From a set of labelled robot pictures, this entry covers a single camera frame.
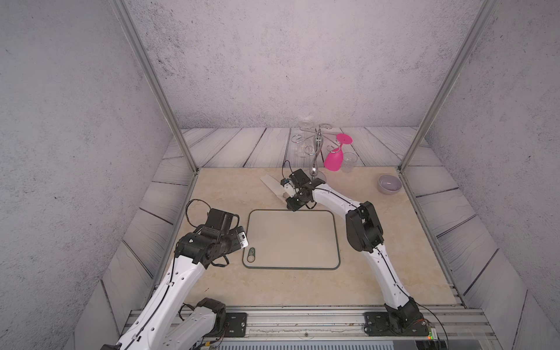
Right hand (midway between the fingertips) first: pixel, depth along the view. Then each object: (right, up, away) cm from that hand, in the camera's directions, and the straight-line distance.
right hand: (290, 203), depth 103 cm
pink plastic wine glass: (+20, +20, 0) cm, 29 cm away
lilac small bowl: (+50, +9, +8) cm, 51 cm away
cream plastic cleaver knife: (-7, +8, +6) cm, 13 cm away
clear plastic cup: (+32, +23, +16) cm, 43 cm away
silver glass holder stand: (+13, +29, -8) cm, 33 cm away
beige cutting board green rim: (+1, -14, -10) cm, 17 cm away
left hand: (-19, -11, -27) cm, 34 cm away
